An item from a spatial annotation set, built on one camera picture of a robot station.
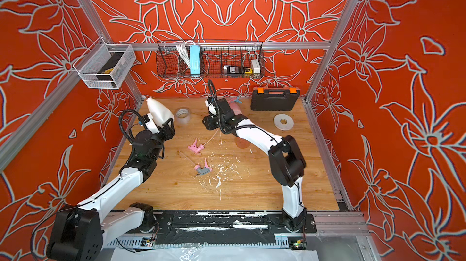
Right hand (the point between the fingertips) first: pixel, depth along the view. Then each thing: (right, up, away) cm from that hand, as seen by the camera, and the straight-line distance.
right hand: (202, 119), depth 87 cm
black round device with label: (+15, +27, +8) cm, 32 cm away
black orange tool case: (+39, +12, +16) cm, 44 cm away
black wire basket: (+6, +35, +9) cm, 36 cm away
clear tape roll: (-16, +2, +23) cm, 28 cm away
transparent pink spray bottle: (+20, -12, +4) cm, 23 cm away
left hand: (-15, 0, -6) cm, 17 cm away
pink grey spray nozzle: (0, -25, 0) cm, 25 cm away
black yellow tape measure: (+23, +25, +7) cm, 35 cm away
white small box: (+27, +28, +5) cm, 39 cm away
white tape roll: (+46, -2, +20) cm, 50 cm away
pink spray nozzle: (-4, -16, +8) cm, 18 cm away
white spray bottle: (-17, +3, -11) cm, 20 cm away
